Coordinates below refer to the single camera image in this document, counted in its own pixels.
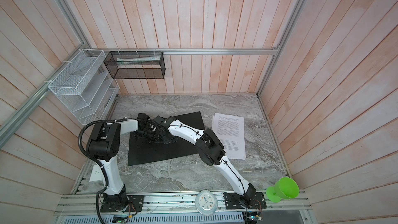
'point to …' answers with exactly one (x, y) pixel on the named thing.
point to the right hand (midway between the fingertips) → (171, 140)
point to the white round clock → (206, 202)
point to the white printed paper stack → (230, 129)
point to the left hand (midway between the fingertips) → (164, 142)
